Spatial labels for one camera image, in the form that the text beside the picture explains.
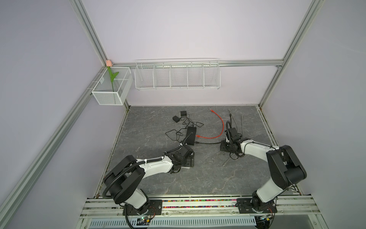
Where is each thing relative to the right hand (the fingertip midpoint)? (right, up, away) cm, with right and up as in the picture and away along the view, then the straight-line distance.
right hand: (224, 147), depth 96 cm
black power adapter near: (-34, +19, +17) cm, 43 cm away
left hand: (-25, -7, -7) cm, 27 cm away
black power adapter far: (-28, +24, +19) cm, 42 cm away
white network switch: (-24, -11, -9) cm, 28 cm away
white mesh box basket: (-68, +33, -19) cm, 78 cm away
